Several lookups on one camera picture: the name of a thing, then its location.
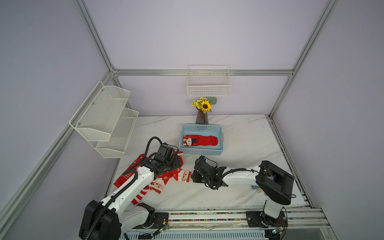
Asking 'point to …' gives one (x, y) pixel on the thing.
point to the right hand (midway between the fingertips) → (194, 177)
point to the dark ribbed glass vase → (201, 118)
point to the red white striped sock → (143, 192)
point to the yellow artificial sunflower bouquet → (204, 104)
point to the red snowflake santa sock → (157, 185)
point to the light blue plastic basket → (205, 130)
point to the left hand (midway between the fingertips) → (175, 164)
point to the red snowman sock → (191, 140)
